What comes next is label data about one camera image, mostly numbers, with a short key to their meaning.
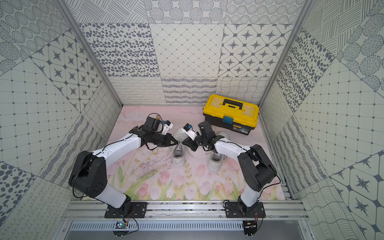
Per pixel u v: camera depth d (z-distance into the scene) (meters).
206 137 0.71
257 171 0.46
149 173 0.86
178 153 0.88
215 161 0.81
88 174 0.44
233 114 0.94
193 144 0.78
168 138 0.76
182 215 0.73
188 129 0.76
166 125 0.80
